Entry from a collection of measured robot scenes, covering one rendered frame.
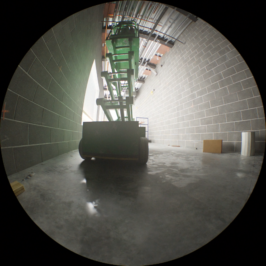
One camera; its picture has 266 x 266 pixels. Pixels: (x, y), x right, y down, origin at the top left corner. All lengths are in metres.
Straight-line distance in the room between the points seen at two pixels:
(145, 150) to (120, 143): 0.26
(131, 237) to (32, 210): 0.40
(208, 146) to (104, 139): 1.81
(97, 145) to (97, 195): 0.56
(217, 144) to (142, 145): 1.49
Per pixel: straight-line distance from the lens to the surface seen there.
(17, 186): 0.66
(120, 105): 1.25
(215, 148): 1.97
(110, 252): 0.33
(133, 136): 0.85
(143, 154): 0.94
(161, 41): 4.68
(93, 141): 0.95
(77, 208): 0.46
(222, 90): 2.56
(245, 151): 1.88
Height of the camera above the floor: 0.31
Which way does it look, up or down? 2 degrees up
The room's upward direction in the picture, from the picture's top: 1 degrees clockwise
